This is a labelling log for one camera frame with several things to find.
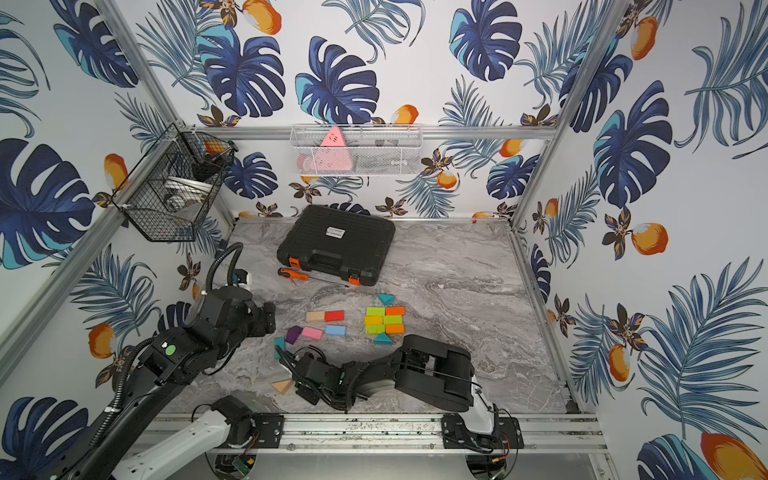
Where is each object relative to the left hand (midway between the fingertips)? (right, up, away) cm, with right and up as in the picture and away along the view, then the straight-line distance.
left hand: (258, 304), depth 70 cm
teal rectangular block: (-1, -15, +19) cm, 24 cm away
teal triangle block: (+30, -3, +27) cm, 41 cm away
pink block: (+8, -12, +20) cm, 25 cm away
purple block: (+2, -12, +20) cm, 23 cm away
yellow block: (+26, -9, +23) cm, 36 cm away
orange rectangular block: (+33, -11, +21) cm, 41 cm away
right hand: (+7, -23, +13) cm, 27 cm away
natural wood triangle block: (+2, -24, +9) cm, 26 cm away
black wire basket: (-26, +30, +8) cm, 40 cm away
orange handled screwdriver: (-4, +5, +32) cm, 33 cm away
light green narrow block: (+32, -9, +22) cm, 40 cm away
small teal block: (+29, -14, +19) cm, 37 cm away
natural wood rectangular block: (+8, -8, +22) cm, 25 cm away
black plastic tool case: (+14, +16, +35) cm, 41 cm away
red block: (+14, -8, +23) cm, 28 cm away
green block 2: (+27, -11, +20) cm, 35 cm away
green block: (+27, -7, +25) cm, 37 cm away
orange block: (+33, -7, +26) cm, 43 cm away
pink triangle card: (+14, +42, +21) cm, 49 cm away
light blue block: (+15, -12, +22) cm, 29 cm away
